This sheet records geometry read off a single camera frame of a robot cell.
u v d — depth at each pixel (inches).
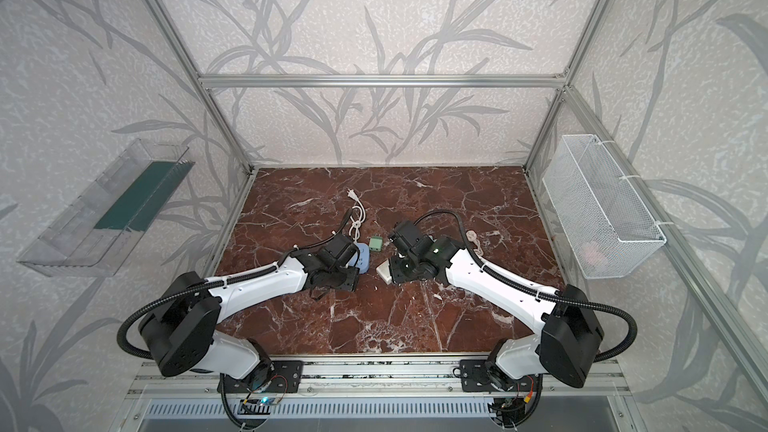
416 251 23.2
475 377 28.9
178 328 16.8
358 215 41.5
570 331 15.7
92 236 24.9
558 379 17.5
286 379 28.5
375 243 38.3
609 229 23.8
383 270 35.0
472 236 38.6
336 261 26.6
